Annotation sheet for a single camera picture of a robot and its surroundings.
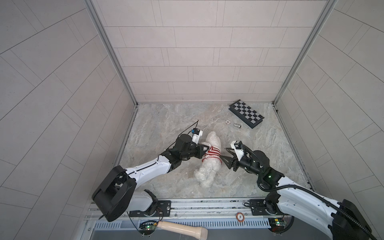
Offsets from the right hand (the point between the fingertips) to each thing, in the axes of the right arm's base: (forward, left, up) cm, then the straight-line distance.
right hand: (222, 155), depth 75 cm
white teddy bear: (-3, +6, 0) cm, 7 cm away
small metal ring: (+30, -10, -13) cm, 34 cm away
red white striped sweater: (+2, +5, -1) cm, 5 cm away
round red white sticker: (-25, -5, -14) cm, 29 cm away
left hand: (+5, +5, 0) cm, 7 cm away
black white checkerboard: (+35, -23, -9) cm, 43 cm away
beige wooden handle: (-29, +18, -11) cm, 36 cm away
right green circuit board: (-29, -22, -15) cm, 39 cm away
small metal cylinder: (+27, -16, -12) cm, 33 cm away
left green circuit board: (-26, +37, -11) cm, 47 cm away
